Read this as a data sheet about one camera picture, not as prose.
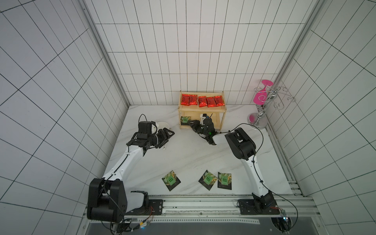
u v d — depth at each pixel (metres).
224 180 0.81
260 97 0.86
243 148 0.63
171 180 0.81
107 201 0.40
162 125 1.01
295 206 0.76
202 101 0.90
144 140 0.64
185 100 0.93
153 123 0.81
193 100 0.92
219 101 0.92
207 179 0.81
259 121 1.09
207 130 0.87
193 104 0.91
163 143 0.75
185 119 1.07
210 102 0.91
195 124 0.95
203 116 1.00
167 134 0.74
